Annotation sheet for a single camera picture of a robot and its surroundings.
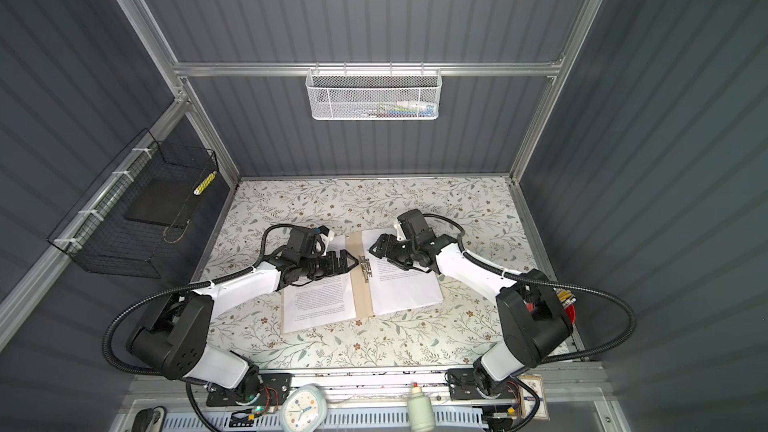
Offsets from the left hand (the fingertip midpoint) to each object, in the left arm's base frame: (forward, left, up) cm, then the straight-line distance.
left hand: (348, 264), depth 89 cm
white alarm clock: (-35, +10, -5) cm, 37 cm away
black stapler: (-35, +44, -4) cm, 56 cm away
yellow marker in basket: (+13, +38, +21) cm, 46 cm away
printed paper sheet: (-8, +8, -8) cm, 14 cm away
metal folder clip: (+2, -5, -5) cm, 7 cm away
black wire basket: (+4, +52, +21) cm, 56 cm away
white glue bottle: (-38, -17, +1) cm, 41 cm away
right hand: (0, -9, +5) cm, 11 cm away
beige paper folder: (-6, -3, -6) cm, 9 cm away
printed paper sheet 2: (-5, -14, -7) cm, 16 cm away
